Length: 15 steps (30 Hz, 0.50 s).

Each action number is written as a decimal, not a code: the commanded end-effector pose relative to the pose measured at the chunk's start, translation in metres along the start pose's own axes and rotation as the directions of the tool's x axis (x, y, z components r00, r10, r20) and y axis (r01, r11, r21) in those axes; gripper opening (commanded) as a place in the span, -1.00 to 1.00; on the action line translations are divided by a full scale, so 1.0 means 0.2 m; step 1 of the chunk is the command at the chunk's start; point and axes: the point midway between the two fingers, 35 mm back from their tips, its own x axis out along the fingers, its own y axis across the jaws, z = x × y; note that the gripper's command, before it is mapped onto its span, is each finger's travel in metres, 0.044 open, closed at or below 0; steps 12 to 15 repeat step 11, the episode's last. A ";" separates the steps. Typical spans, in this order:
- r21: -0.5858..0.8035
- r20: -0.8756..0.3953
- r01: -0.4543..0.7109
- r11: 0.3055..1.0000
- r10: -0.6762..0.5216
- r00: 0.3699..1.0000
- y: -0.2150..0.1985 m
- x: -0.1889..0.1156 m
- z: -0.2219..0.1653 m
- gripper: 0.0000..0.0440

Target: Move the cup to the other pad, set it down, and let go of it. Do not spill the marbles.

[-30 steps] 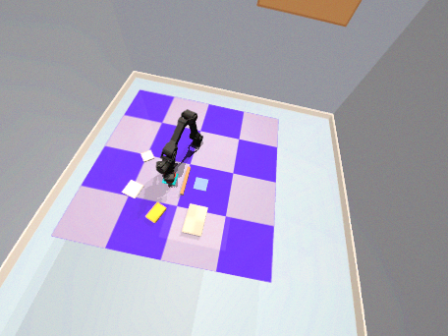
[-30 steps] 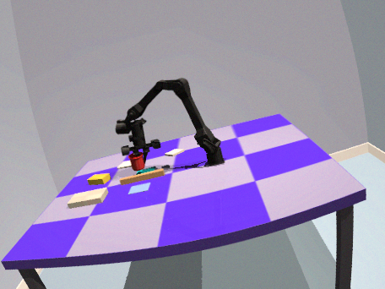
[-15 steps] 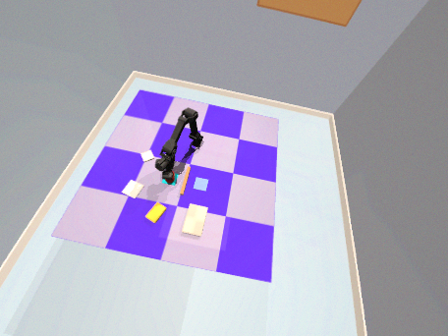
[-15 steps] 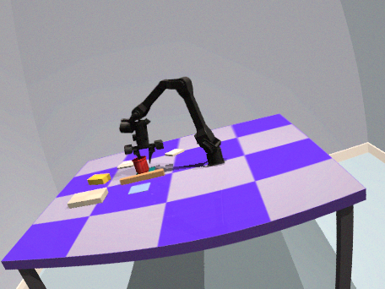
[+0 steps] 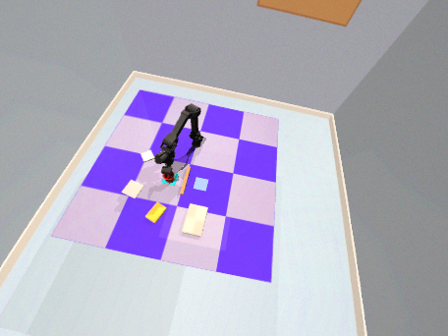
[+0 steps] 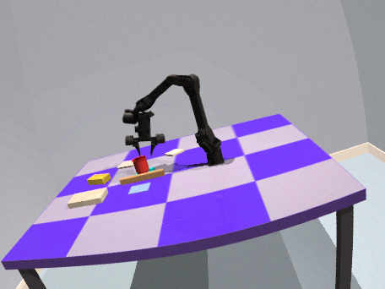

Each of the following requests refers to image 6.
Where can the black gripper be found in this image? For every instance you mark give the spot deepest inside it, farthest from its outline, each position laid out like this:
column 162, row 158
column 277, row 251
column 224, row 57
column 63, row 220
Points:
column 144, row 134

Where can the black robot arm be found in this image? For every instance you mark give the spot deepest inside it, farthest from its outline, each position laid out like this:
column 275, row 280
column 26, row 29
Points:
column 191, row 84

